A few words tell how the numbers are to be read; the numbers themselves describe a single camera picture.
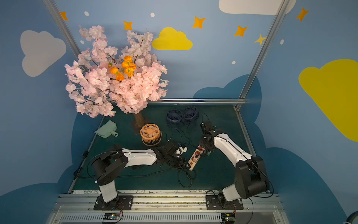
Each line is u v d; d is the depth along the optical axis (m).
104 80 0.57
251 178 0.43
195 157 0.84
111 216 0.72
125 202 0.75
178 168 0.87
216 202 0.74
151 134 0.95
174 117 1.01
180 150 0.73
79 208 1.23
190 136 1.01
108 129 1.07
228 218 0.72
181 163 0.76
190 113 1.05
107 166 0.48
